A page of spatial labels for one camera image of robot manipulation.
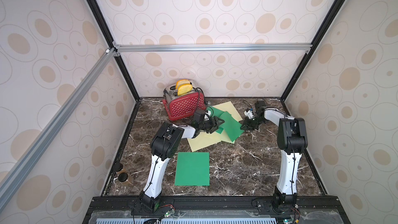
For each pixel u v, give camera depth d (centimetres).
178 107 98
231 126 104
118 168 83
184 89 98
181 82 101
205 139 98
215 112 112
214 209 73
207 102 113
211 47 92
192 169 85
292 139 58
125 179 74
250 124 94
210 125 90
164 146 58
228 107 116
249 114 99
